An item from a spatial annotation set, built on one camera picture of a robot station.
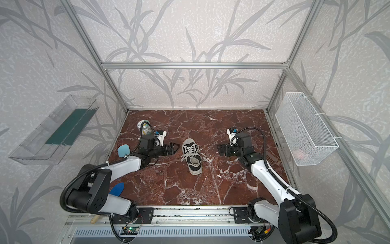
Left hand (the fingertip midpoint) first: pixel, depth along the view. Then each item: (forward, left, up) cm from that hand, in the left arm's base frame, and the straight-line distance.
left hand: (176, 142), depth 89 cm
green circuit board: (-42, +18, -10) cm, 47 cm away
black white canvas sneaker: (-2, -8, -7) cm, 11 cm away
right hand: (-1, -28, +4) cm, 29 cm away
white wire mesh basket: (-13, -59, +26) cm, 66 cm away
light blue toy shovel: (0, +36, -10) cm, 38 cm away
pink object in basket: (-13, -62, +12) cm, 65 cm away
